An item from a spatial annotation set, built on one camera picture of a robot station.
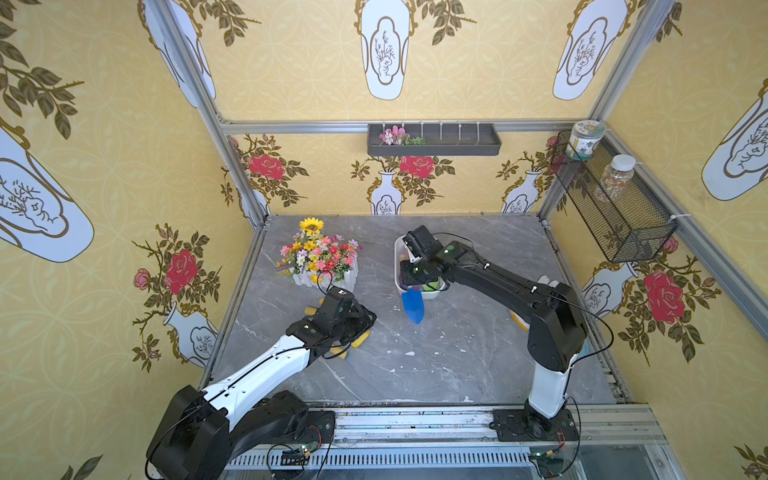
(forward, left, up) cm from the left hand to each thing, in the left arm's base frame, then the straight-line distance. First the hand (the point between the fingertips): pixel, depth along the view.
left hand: (365, 315), depth 84 cm
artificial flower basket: (+14, +14, +7) cm, 21 cm away
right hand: (+13, -14, +4) cm, 19 cm away
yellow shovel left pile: (-5, +3, -9) cm, 10 cm away
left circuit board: (-31, +15, -10) cm, 36 cm away
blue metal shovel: (+2, -13, +4) cm, 14 cm away
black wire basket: (+18, -71, +20) cm, 76 cm away
